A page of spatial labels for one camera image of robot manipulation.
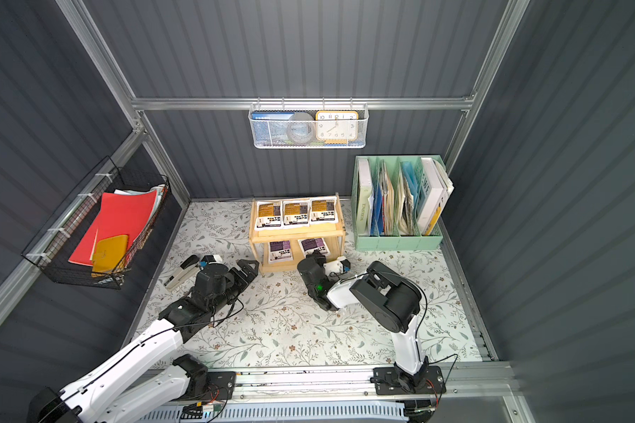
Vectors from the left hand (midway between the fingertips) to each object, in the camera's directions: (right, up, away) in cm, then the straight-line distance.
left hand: (250, 269), depth 79 cm
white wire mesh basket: (+36, +42, +11) cm, 57 cm away
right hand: (+19, +6, +14) cm, 25 cm away
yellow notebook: (-34, +6, -11) cm, 36 cm away
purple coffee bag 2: (+6, +3, +20) cm, 21 cm away
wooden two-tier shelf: (+26, +10, +3) cm, 28 cm away
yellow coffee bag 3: (+22, +19, +8) cm, 30 cm away
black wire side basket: (-39, +11, -8) cm, 41 cm away
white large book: (+61, +27, +10) cm, 67 cm away
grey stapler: (-27, -2, +15) cm, 31 cm away
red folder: (-35, +17, -6) cm, 39 cm away
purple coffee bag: (+17, +6, +17) cm, 25 cm away
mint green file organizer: (+49, +22, +14) cm, 55 cm away
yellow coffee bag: (+5, +17, +6) cm, 18 cm away
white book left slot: (+36, +24, +11) cm, 45 cm away
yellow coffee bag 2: (+13, +17, +7) cm, 23 cm away
